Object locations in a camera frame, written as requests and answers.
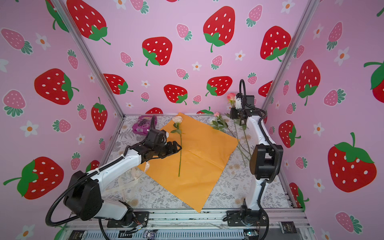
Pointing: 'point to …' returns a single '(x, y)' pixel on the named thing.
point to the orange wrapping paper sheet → (191, 172)
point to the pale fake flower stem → (237, 138)
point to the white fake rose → (177, 120)
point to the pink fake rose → (231, 98)
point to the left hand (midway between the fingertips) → (178, 148)
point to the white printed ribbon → (126, 185)
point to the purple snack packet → (143, 124)
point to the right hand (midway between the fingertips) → (231, 110)
